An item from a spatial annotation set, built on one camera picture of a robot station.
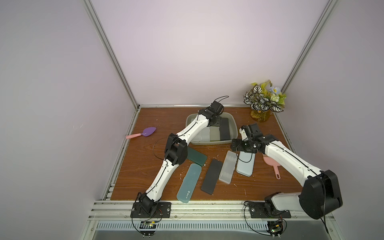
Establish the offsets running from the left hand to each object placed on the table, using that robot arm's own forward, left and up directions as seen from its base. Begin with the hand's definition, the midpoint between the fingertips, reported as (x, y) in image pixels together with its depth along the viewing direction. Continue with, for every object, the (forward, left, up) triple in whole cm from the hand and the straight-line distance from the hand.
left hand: (218, 121), depth 98 cm
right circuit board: (-57, -24, -13) cm, 63 cm away
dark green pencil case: (-22, +14, -9) cm, 28 cm away
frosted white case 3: (-31, -4, -10) cm, 32 cm away
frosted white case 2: (-5, +2, -9) cm, 10 cm away
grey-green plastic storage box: (+1, -11, -6) cm, 13 cm away
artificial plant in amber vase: (+4, -26, +16) cm, 31 cm away
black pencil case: (-1, -5, -8) cm, 9 cm away
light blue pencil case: (-26, -15, -9) cm, 31 cm away
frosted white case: (-6, +11, -9) cm, 15 cm away
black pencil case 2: (-33, +5, -10) cm, 35 cm away
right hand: (-18, -9, +1) cm, 21 cm away
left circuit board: (-56, +38, -13) cm, 69 cm away
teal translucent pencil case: (-37, +18, -10) cm, 43 cm away
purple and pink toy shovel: (-2, +51, -11) cm, 52 cm away
